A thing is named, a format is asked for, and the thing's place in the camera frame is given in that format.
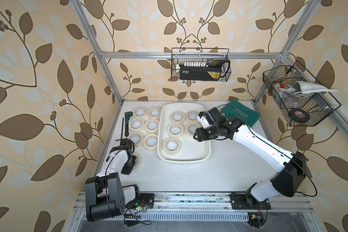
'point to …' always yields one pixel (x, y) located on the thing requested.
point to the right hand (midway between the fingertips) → (197, 136)
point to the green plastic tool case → (233, 108)
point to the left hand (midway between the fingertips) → (130, 164)
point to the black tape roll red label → (299, 115)
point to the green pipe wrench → (127, 115)
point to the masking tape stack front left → (171, 145)
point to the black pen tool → (121, 132)
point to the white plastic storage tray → (192, 151)
